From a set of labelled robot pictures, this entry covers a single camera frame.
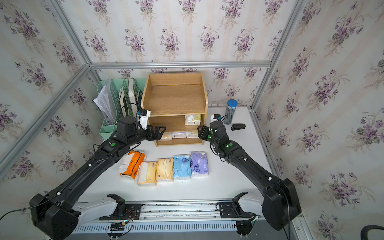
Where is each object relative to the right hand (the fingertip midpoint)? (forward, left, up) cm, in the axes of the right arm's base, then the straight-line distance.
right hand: (202, 128), depth 81 cm
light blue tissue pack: (-17, +11, -16) cm, 25 cm away
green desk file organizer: (+25, +52, 0) cm, 58 cm away
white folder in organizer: (+22, +44, +4) cm, 49 cm away
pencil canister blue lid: (+22, -20, -2) cm, 30 cm away
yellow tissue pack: (-20, +30, -16) cm, 39 cm away
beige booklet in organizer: (+26, +54, +1) cm, 60 cm away
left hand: (-4, +21, +6) cm, 22 cm away
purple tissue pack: (-13, +1, -16) cm, 21 cm away
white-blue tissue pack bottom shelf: (+6, +14, -15) cm, 21 cm away
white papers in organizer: (+16, +59, +5) cm, 62 cm away
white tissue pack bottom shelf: (+6, +6, -15) cm, 17 cm away
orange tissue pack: (-15, +39, -13) cm, 44 cm away
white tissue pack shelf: (+6, +5, +1) cm, 8 cm away
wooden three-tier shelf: (+12, +13, +9) cm, 20 cm away
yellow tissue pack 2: (-19, +20, -16) cm, 32 cm away
